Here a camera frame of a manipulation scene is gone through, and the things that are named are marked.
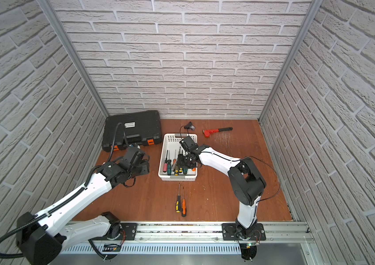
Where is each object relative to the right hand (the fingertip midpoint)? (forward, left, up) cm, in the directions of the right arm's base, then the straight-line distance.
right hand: (179, 163), depth 88 cm
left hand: (-3, +16, +8) cm, 18 cm away
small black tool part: (+34, -8, -7) cm, 35 cm away
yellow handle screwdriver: (-4, +2, -4) cm, 6 cm away
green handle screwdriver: (+1, +6, -5) cm, 8 cm away
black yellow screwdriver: (-20, +2, -6) cm, 21 cm away
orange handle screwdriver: (-22, -1, -6) cm, 23 cm away
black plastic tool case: (+30, +24, -2) cm, 38 cm away
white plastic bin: (+16, +5, -7) cm, 18 cm away
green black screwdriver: (-2, -3, -5) cm, 6 cm away
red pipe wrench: (+26, -20, -6) cm, 33 cm away
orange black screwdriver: (+5, +3, -5) cm, 8 cm away
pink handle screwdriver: (+2, +8, -4) cm, 9 cm away
